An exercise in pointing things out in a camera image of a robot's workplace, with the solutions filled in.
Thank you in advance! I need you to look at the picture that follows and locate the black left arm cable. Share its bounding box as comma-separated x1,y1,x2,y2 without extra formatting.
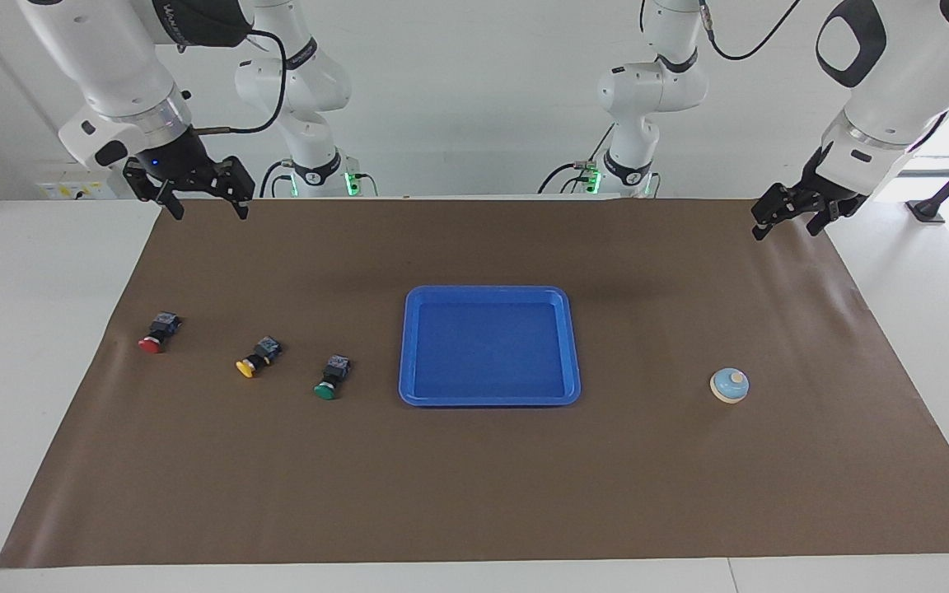
701,0,805,62

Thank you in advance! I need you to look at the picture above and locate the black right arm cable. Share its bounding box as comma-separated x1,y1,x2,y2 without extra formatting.
193,29,288,135

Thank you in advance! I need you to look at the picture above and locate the yellow push button switch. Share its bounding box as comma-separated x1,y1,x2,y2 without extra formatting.
235,335,283,380

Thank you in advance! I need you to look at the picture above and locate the brown table mat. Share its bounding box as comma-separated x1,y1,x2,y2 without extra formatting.
0,198,949,569

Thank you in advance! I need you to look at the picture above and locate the light blue desk bell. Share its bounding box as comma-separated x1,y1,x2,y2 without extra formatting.
709,367,750,405

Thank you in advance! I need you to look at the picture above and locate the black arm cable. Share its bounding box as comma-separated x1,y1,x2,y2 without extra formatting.
193,29,288,135
701,0,805,62

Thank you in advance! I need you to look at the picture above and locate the white wall socket box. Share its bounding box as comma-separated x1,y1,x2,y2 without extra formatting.
36,169,117,200

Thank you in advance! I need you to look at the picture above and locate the blue plastic tray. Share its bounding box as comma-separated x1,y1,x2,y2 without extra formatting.
398,285,582,408

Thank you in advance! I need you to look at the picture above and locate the green push button switch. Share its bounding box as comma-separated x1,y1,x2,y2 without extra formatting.
313,354,351,402

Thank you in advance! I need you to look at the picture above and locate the red push button switch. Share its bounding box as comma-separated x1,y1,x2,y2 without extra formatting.
138,311,182,355

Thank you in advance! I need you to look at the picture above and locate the black base cable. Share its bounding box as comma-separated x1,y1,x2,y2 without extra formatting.
537,124,617,196
259,159,298,198

